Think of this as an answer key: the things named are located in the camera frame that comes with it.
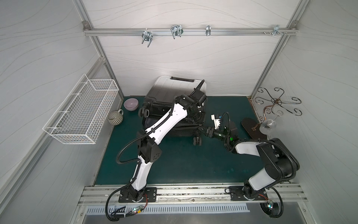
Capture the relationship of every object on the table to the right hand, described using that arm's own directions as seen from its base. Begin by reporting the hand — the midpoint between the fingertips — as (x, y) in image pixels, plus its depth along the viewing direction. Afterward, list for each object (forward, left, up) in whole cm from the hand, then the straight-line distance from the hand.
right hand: (200, 127), depth 87 cm
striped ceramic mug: (+8, +60, -4) cm, 61 cm away
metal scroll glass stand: (+3, -38, +18) cm, 42 cm away
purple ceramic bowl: (+25, +55, -8) cm, 61 cm away
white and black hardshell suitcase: (+18, +26, +12) cm, 34 cm away
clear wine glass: (-3, -37, +10) cm, 38 cm away
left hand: (-2, -1, +9) cm, 9 cm away
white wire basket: (-9, +63, +20) cm, 66 cm away
